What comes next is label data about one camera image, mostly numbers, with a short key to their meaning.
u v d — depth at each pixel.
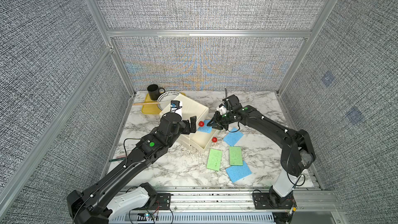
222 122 0.75
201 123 0.80
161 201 0.73
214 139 0.83
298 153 0.48
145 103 1.07
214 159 0.86
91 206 0.38
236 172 0.82
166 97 1.15
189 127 0.64
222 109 0.82
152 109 1.07
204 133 0.87
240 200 0.75
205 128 0.84
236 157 0.86
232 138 0.95
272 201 0.66
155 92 1.10
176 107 0.60
